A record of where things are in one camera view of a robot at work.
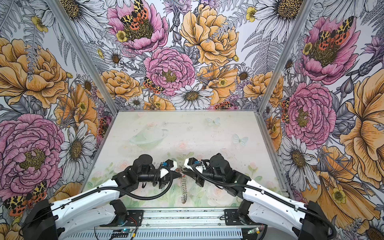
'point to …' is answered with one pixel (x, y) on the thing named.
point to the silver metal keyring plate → (184, 188)
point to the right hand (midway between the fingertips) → (186, 174)
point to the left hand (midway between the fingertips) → (178, 177)
